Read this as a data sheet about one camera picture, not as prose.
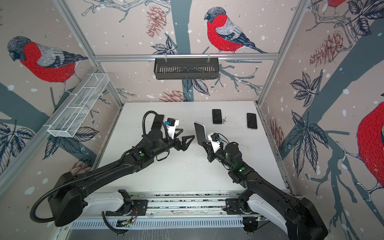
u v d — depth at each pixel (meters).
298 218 0.39
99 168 0.49
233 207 0.73
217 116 1.18
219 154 0.68
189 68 1.04
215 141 0.65
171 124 0.64
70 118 0.73
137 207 0.73
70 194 0.39
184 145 0.65
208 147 0.70
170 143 0.66
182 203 0.77
